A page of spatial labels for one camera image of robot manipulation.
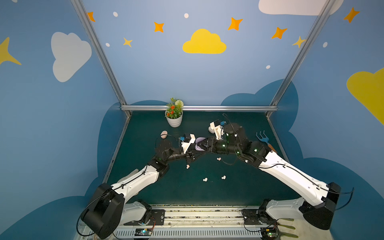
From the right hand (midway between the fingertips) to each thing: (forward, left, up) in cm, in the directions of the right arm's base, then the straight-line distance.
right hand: (199, 143), depth 67 cm
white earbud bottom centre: (-5, -4, -30) cm, 31 cm away
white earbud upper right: (+9, -13, -31) cm, 35 cm away
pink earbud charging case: (+26, +27, -30) cm, 48 cm away
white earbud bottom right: (-3, -15, -31) cm, 35 cm away
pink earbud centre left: (+2, +7, -30) cm, 31 cm away
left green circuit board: (-32, +26, -30) cm, 51 cm away
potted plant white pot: (+33, +18, -14) cm, 40 cm away
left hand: (0, -2, -5) cm, 5 cm away
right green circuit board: (-29, -35, -32) cm, 56 cm away
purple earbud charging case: (+2, +1, 0) cm, 2 cm away
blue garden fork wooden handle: (+27, -48, -32) cm, 64 cm away
